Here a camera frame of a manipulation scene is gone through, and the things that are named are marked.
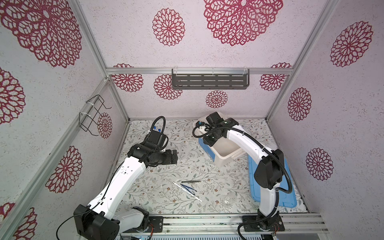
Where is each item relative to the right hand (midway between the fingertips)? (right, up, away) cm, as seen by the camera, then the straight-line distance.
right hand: (206, 137), depth 88 cm
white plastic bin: (+13, -9, +11) cm, 20 cm away
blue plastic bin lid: (+43, -34, -7) cm, 55 cm away
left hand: (-20, -12, -12) cm, 26 cm away
